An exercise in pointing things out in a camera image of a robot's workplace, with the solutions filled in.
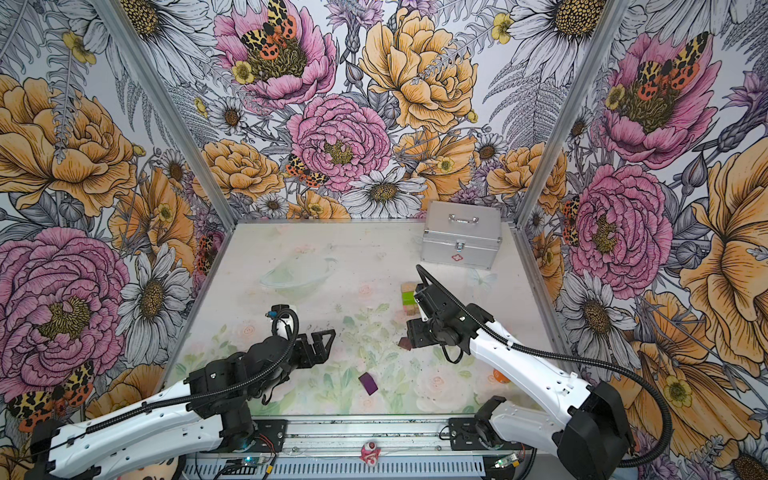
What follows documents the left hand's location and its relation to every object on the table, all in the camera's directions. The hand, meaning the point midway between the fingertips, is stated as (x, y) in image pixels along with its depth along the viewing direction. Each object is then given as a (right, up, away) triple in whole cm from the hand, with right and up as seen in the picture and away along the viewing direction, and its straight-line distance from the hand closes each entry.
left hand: (319, 343), depth 74 cm
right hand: (+26, -1, +5) cm, 26 cm away
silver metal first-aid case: (+41, +28, +25) cm, 55 cm away
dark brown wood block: (+22, -4, +14) cm, 26 cm away
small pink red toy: (+13, -23, -6) cm, 27 cm away
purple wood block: (+11, -13, +7) cm, 19 cm away
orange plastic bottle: (+47, -11, +7) cm, 49 cm away
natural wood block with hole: (+24, +4, +20) cm, 31 cm away
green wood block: (+23, +8, +20) cm, 31 cm away
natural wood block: (+23, +11, +20) cm, 32 cm away
